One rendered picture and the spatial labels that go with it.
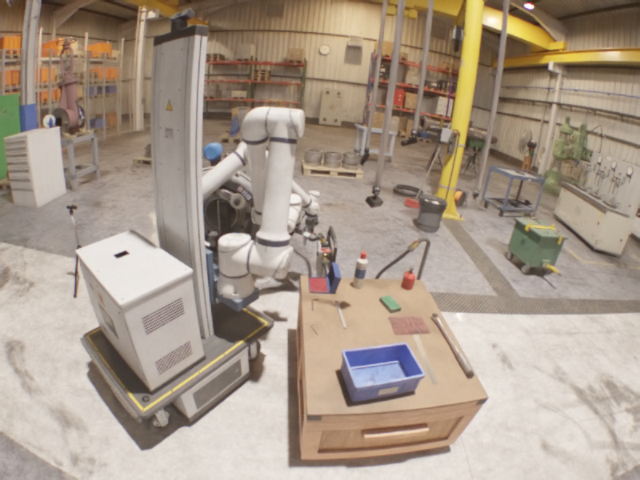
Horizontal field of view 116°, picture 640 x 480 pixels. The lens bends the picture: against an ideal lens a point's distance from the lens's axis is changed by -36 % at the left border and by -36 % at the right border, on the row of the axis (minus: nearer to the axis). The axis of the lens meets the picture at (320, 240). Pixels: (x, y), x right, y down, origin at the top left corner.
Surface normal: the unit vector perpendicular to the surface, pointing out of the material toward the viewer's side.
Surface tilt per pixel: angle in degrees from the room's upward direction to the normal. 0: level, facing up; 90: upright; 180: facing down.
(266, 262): 80
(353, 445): 90
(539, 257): 90
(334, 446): 90
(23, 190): 90
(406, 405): 0
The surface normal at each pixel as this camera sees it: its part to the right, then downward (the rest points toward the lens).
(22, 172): -0.04, 0.43
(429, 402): 0.10, -0.90
